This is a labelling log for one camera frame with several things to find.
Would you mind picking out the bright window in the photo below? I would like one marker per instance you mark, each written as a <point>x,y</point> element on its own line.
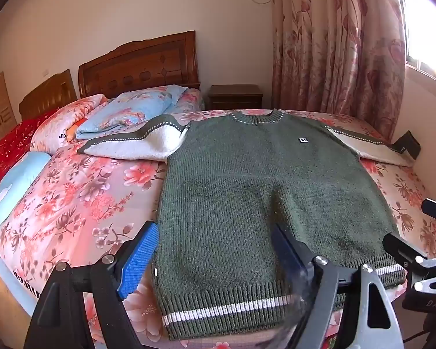
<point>427,32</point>

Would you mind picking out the green knit sweater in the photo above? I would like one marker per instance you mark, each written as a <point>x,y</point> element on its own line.
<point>247,196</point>

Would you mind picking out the pink floral curtain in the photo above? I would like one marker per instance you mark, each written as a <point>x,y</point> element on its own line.
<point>330,51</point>

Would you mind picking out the small wooden headboard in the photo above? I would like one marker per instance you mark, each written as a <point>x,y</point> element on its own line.
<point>49,96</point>

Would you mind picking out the pink floral pillow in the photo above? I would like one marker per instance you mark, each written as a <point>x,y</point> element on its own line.
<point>61,123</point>

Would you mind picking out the red floral blanket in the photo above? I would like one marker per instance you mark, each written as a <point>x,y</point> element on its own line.
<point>11,141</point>

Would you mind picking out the pink floral bed quilt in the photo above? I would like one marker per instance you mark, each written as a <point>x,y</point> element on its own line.
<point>87,196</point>

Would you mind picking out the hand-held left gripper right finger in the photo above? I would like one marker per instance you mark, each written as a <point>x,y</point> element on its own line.
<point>292,258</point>

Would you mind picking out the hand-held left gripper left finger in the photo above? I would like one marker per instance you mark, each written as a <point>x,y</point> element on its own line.
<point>138,258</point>

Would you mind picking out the large carved wooden headboard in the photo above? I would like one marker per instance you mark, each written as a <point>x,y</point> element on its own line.
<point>138,65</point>

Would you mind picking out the dark wooden nightstand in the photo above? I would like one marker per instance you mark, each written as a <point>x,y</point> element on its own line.
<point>235,96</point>

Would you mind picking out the plain light blue pillow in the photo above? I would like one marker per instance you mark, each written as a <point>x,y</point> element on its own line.
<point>16,181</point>

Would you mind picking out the black box-shaped object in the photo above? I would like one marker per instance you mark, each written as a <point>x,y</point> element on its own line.
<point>408,143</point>

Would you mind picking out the light blue floral folded quilt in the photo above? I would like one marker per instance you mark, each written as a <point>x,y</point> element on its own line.
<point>130,111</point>

